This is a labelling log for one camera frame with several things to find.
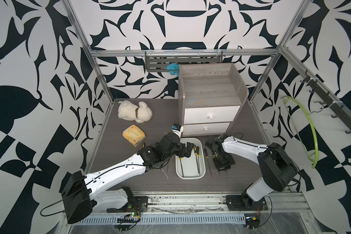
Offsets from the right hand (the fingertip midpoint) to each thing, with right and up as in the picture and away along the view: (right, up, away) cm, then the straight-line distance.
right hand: (223, 167), depth 84 cm
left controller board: (-50, -21, -12) cm, 55 cm away
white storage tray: (-17, -1, +3) cm, 17 cm away
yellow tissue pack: (-54, +17, +12) cm, 58 cm away
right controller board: (+9, -22, -14) cm, 27 cm away
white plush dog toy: (-59, +33, +15) cm, 70 cm away
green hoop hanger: (+34, +11, -20) cm, 41 cm away
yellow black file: (-24, +4, +5) cm, 25 cm away
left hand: (-22, +18, -10) cm, 30 cm away
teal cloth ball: (-29, +59, +6) cm, 65 cm away
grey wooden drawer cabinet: (-8, +41, -3) cm, 42 cm away
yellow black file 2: (-14, +7, +7) cm, 17 cm away
